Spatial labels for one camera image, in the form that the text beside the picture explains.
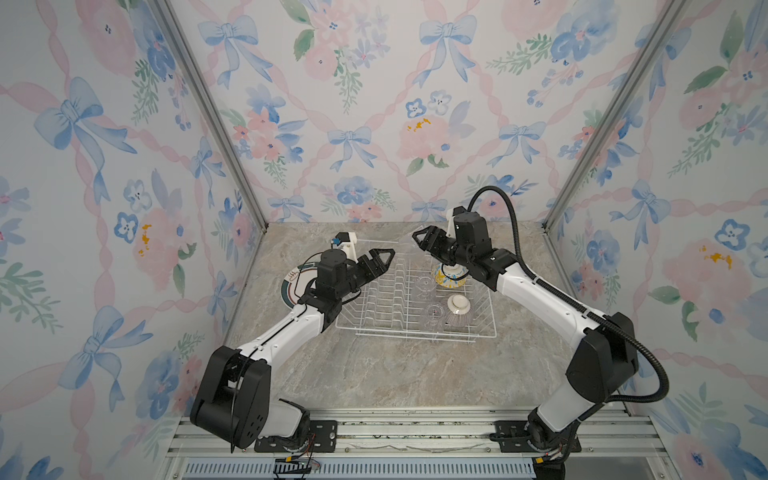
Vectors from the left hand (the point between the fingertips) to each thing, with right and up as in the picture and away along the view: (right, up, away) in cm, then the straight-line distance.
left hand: (389, 254), depth 79 cm
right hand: (+8, +5, +2) cm, 9 cm away
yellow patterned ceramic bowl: (+15, -5, -8) cm, 17 cm away
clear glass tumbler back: (+8, +5, -3) cm, 10 cm away
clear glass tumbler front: (+13, -17, +6) cm, 22 cm away
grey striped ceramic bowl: (+21, -16, +10) cm, 28 cm away
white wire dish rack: (+7, -14, +17) cm, 23 cm away
